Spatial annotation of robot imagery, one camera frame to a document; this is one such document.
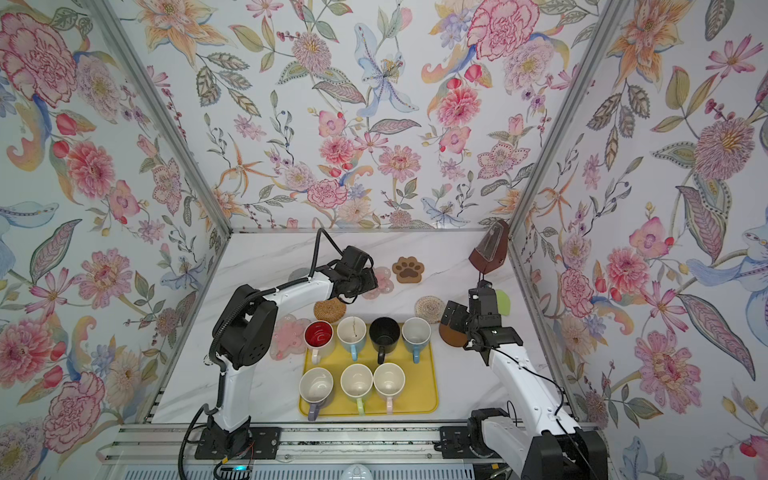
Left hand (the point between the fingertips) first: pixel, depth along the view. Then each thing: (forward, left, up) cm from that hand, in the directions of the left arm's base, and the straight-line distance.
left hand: (378, 284), depth 97 cm
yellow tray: (-33, -11, -4) cm, 35 cm away
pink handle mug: (-29, -3, -4) cm, 30 cm away
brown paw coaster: (+11, -11, -7) cm, 17 cm away
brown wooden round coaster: (-16, -23, -6) cm, 28 cm away
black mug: (-17, -2, +1) cm, 18 cm away
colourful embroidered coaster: (-6, -17, -6) cm, 19 cm away
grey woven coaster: (+10, +29, -7) cm, 32 cm away
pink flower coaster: (+5, -2, -8) cm, 9 cm away
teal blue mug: (-17, -11, -2) cm, 20 cm away
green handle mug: (-29, +6, -3) cm, 30 cm away
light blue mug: (-15, +8, -4) cm, 18 cm away
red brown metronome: (+11, -38, +4) cm, 40 cm away
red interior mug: (-16, +18, -3) cm, 24 cm away
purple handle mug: (-30, +17, -4) cm, 35 cm away
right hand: (-13, -23, +4) cm, 27 cm away
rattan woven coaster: (-6, +16, -6) cm, 18 cm away
